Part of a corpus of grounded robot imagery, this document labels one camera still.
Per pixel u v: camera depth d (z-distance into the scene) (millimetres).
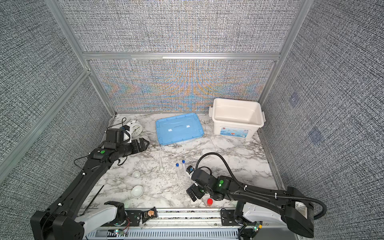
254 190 487
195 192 687
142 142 716
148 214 731
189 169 701
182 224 730
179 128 1091
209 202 762
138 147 690
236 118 1133
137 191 812
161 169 893
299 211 408
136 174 858
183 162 766
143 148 702
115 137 589
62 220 374
